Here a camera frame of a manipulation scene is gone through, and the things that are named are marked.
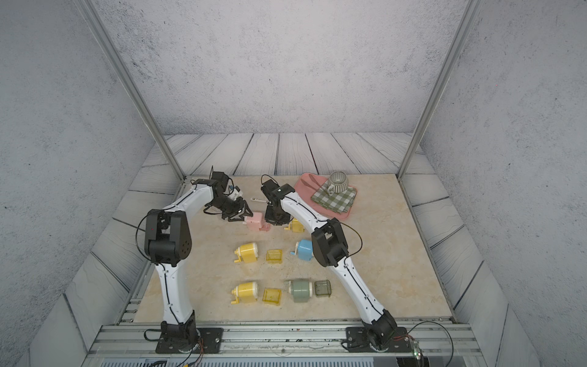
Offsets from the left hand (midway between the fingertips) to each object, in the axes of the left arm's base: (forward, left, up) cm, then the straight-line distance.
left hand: (252, 215), depth 97 cm
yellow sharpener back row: (-5, -18, -2) cm, 19 cm away
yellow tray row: (-15, -9, -8) cm, 19 cm away
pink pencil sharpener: (-3, -2, -1) cm, 4 cm away
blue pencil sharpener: (-16, -21, 0) cm, 27 cm away
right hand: (-1, -8, -4) cm, 9 cm away
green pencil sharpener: (-31, -19, 0) cm, 36 cm away
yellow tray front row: (-31, -9, -8) cm, 33 cm away
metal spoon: (+14, +2, -6) cm, 16 cm away
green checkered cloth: (+12, -38, -7) cm, 40 cm away
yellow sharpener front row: (-32, -2, +1) cm, 32 cm away
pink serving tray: (+21, -24, -4) cm, 32 cm away
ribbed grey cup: (+22, -39, -3) cm, 45 cm away
